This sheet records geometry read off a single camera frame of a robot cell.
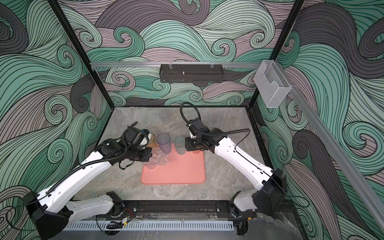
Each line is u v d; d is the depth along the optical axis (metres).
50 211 0.38
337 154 0.51
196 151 0.69
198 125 0.57
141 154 0.63
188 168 0.89
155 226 0.76
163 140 0.89
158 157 0.78
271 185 0.39
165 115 1.12
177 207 0.75
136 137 0.56
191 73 0.94
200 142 0.53
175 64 0.93
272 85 0.78
